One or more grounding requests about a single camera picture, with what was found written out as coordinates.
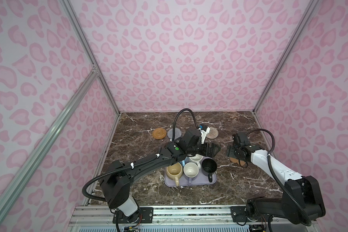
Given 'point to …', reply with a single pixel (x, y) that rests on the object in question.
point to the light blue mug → (186, 160)
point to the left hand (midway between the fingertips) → (216, 145)
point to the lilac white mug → (190, 170)
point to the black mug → (209, 166)
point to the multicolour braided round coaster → (212, 133)
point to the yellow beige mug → (175, 171)
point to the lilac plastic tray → (200, 179)
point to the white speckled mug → (196, 158)
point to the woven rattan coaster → (159, 133)
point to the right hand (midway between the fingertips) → (234, 151)
